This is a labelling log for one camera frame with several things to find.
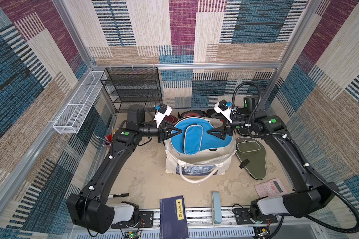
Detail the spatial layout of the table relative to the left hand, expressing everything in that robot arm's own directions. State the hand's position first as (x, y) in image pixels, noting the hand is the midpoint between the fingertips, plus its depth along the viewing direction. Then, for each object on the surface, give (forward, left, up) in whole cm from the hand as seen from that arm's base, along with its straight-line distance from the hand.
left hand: (180, 130), depth 65 cm
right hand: (+4, -15, -1) cm, 16 cm away
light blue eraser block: (-28, -16, -29) cm, 43 cm away
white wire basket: (+8, +51, -1) cm, 52 cm away
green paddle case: (+8, -46, -32) cm, 56 cm away
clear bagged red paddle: (+40, -12, -29) cm, 51 cm away
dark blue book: (-28, +4, -35) cm, 45 cm away
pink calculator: (-14, -49, -33) cm, 61 cm away
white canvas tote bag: (-8, -9, -20) cm, 23 cm away
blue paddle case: (-4, -6, 0) cm, 7 cm away
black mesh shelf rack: (+51, +34, -12) cm, 63 cm away
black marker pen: (-16, +33, -33) cm, 50 cm away
